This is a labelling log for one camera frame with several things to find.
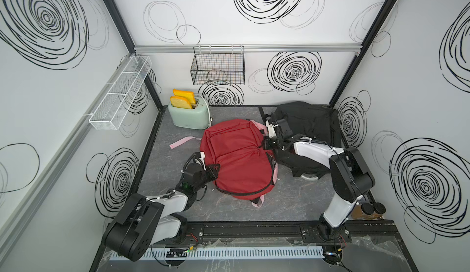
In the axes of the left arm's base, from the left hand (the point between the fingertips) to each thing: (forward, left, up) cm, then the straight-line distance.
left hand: (219, 165), depth 87 cm
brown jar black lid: (-20, -60, +5) cm, 63 cm away
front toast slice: (+28, +22, +14) cm, 38 cm away
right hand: (+13, -22, +2) cm, 26 cm away
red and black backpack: (+27, -51, +4) cm, 58 cm away
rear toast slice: (+32, +18, +15) cm, 40 cm away
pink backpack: (-15, -19, -4) cm, 25 cm away
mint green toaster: (+28, +19, +7) cm, 35 cm away
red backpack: (-1, -13, +2) cm, 14 cm away
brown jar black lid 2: (-20, -65, +5) cm, 68 cm away
